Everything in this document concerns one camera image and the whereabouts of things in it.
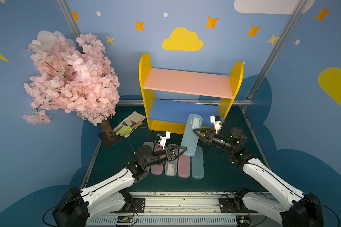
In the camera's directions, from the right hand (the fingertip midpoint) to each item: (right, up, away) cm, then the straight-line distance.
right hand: (196, 131), depth 68 cm
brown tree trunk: (-55, -1, +25) cm, 60 cm away
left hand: (-5, -8, -5) cm, 10 cm away
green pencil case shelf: (+4, -25, +18) cm, 31 cm away
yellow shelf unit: (-14, +9, +33) cm, 37 cm away
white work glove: (-43, +6, +44) cm, 62 cm away
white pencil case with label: (-12, -24, +18) cm, 33 cm away
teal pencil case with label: (-3, -4, -1) cm, 5 cm away
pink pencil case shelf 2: (-4, -24, +18) cm, 30 cm away
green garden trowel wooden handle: (-46, -2, +39) cm, 60 cm away
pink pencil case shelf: (-20, -26, +18) cm, 37 cm away
